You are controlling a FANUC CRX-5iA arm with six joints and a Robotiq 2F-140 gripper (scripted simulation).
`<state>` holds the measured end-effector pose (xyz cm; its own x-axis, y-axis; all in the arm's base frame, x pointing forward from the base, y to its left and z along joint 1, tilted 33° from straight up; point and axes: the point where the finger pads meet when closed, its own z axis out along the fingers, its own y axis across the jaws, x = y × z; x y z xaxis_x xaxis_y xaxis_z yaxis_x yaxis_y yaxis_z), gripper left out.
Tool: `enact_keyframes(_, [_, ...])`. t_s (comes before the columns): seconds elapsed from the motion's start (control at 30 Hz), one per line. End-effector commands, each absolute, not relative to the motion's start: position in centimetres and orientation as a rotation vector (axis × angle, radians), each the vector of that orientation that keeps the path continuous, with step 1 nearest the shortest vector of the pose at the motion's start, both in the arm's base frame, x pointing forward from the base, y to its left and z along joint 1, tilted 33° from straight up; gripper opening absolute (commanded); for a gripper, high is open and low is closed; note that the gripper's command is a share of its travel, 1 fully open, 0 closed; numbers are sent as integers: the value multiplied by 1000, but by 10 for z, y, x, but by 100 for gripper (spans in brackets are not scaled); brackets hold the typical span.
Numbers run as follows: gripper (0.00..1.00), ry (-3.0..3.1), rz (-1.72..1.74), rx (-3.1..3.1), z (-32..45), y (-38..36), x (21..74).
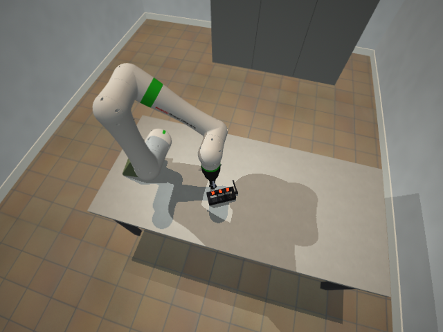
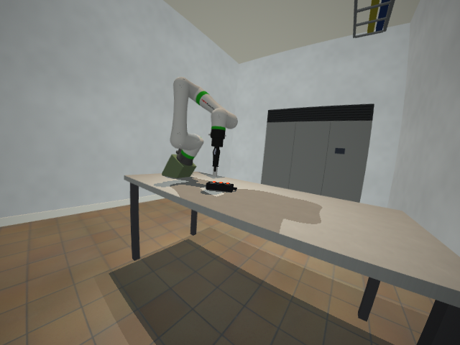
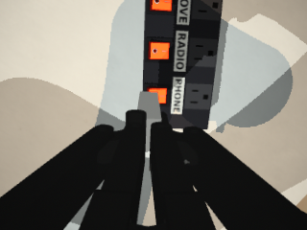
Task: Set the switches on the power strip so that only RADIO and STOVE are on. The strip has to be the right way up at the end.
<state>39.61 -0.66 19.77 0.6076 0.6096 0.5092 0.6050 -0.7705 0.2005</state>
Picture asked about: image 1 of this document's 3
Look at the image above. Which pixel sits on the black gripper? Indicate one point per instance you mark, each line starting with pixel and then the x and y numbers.
pixel 212 180

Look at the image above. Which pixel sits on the black power strip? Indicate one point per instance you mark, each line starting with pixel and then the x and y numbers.
pixel 222 195

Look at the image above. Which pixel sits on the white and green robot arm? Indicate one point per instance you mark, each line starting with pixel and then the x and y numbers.
pixel 112 109

